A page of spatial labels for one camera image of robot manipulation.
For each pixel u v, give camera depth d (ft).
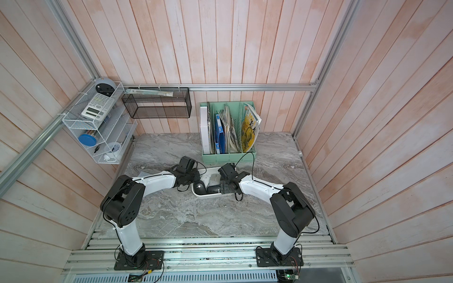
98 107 2.55
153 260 2.39
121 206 1.62
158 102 3.52
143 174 3.29
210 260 2.45
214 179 3.13
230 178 2.33
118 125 2.87
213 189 3.03
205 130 2.98
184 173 2.48
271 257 2.15
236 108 3.45
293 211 1.52
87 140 2.50
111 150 2.74
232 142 3.27
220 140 3.14
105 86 2.63
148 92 2.96
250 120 3.24
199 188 2.96
